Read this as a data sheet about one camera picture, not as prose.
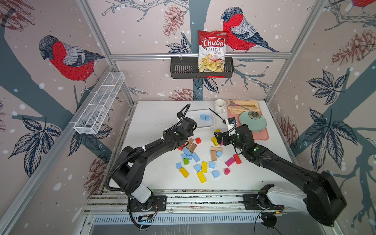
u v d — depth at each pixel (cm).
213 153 90
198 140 95
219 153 90
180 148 93
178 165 87
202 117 107
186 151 92
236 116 111
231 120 71
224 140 74
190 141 97
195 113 115
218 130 103
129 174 44
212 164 87
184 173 84
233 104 119
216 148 95
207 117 109
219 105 110
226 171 82
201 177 83
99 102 78
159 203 73
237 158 87
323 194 39
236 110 114
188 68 107
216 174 83
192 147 93
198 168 84
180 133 67
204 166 86
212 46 83
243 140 62
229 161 88
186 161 88
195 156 90
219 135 73
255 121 107
